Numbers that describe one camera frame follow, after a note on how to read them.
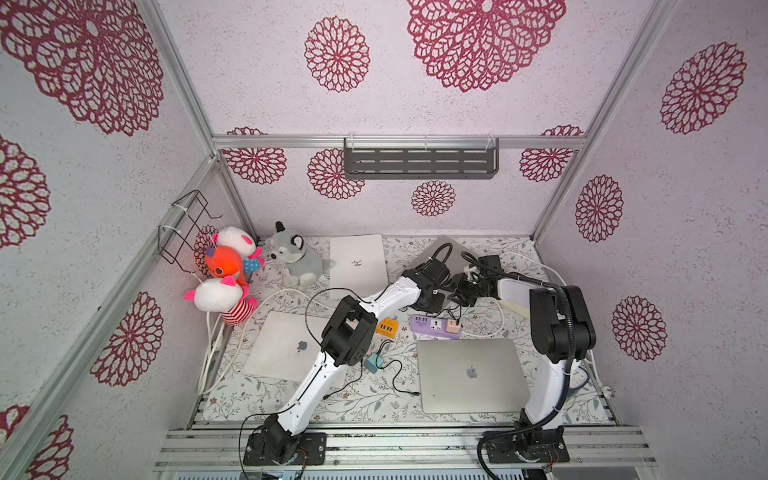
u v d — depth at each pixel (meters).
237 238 0.95
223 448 0.75
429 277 0.80
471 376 0.84
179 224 0.76
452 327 0.88
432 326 0.93
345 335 0.62
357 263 1.09
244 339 0.93
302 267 1.00
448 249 0.90
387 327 0.93
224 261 0.88
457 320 0.88
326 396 0.82
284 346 0.88
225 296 0.80
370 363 0.87
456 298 0.95
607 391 0.85
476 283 0.90
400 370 0.87
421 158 0.97
